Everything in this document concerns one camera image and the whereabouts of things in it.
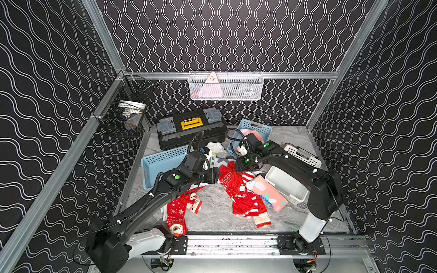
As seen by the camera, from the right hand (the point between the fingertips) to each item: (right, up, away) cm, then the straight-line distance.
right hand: (238, 168), depth 86 cm
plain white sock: (-11, +9, +21) cm, 26 cm away
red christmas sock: (+4, -17, -1) cm, 17 cm away
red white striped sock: (+5, -5, +5) cm, 9 cm away
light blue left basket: (-48, 0, +13) cm, 50 cm away
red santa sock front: (-30, -20, -3) cm, 36 cm away
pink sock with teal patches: (+7, +19, +20) cm, 29 cm away
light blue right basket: (-1, +11, -3) cm, 11 cm away
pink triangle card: (-14, +42, +4) cm, 44 cm away
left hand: (-11, +1, -10) cm, 15 cm away
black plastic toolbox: (-35, +18, +8) cm, 40 cm away
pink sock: (+16, -12, +1) cm, 20 cm away
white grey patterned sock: (-11, +1, +11) cm, 16 cm away
